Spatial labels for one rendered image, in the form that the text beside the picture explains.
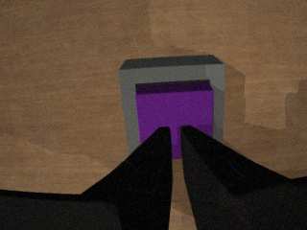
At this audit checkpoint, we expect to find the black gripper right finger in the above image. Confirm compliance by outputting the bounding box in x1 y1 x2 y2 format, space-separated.
180 126 307 230

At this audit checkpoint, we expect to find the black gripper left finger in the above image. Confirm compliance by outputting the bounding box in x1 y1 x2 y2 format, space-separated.
0 126 173 230

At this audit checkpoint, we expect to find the purple button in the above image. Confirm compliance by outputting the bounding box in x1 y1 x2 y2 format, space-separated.
118 55 225 158

